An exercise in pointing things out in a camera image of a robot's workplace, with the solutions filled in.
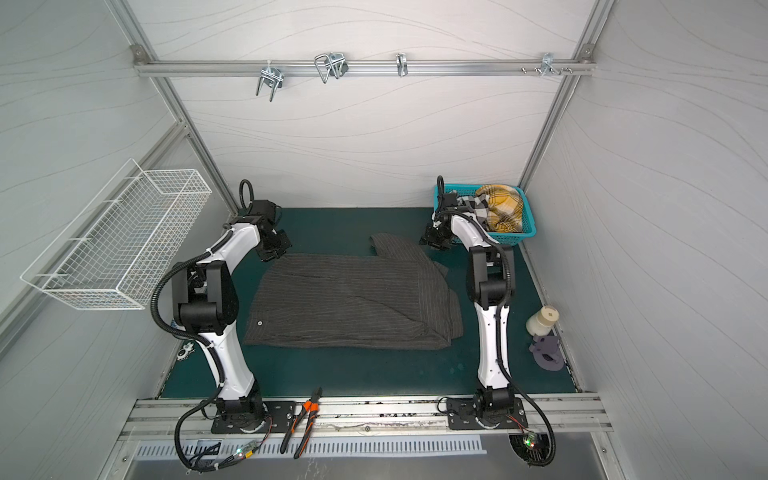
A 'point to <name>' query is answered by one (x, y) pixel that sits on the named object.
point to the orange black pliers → (310, 406)
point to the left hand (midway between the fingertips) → (289, 245)
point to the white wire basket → (113, 257)
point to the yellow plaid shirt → (505, 208)
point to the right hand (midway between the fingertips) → (430, 237)
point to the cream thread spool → (541, 322)
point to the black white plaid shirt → (477, 204)
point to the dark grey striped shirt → (395, 297)
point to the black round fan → (530, 446)
